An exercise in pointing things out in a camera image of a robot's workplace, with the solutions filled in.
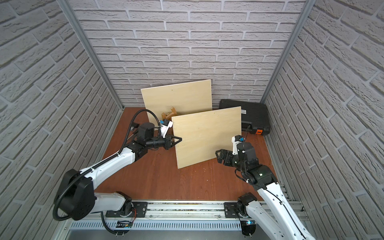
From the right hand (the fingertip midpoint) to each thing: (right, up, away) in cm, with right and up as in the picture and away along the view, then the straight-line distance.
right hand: (224, 153), depth 74 cm
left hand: (-22, +7, +4) cm, 23 cm away
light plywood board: (-10, +10, +7) cm, 16 cm away
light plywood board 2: (-21, +32, +23) cm, 45 cm away
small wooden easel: (-31, +20, +11) cm, 38 cm away
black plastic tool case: (+31, +21, +40) cm, 55 cm away
